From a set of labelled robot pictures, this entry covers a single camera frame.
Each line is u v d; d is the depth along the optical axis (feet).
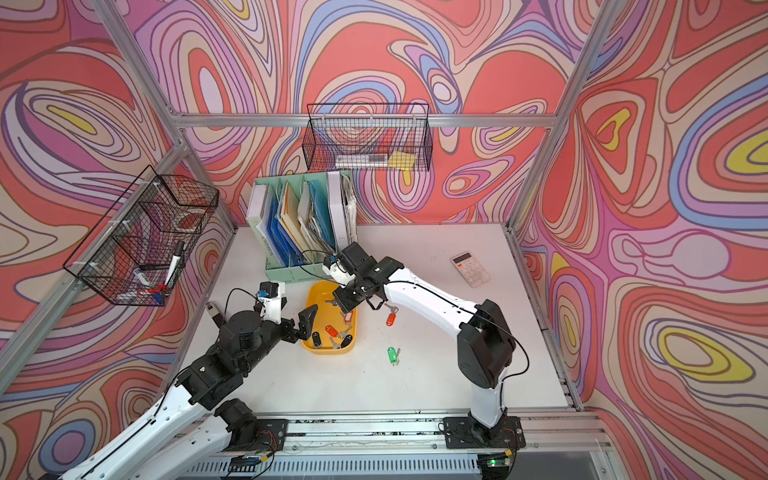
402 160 2.98
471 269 3.43
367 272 2.01
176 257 2.26
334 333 2.98
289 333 2.10
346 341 2.95
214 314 2.98
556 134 2.99
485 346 1.50
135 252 2.41
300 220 2.95
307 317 2.20
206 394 1.62
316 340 2.90
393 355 2.83
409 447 2.40
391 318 3.08
